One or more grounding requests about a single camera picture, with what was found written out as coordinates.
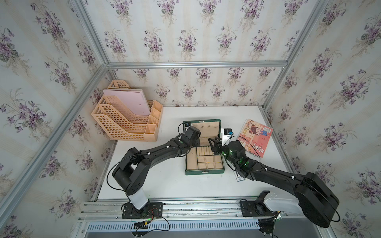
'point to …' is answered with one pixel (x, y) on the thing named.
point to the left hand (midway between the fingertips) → (199, 141)
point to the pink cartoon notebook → (255, 137)
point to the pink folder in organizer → (134, 100)
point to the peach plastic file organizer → (119, 125)
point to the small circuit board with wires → (141, 225)
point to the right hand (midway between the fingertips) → (213, 139)
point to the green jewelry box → (201, 159)
